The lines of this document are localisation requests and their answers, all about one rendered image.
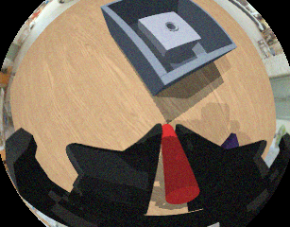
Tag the red peg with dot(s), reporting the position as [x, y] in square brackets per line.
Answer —
[179, 180]

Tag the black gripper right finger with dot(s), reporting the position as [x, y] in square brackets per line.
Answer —
[212, 164]

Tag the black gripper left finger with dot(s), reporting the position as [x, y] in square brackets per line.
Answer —
[136, 165]

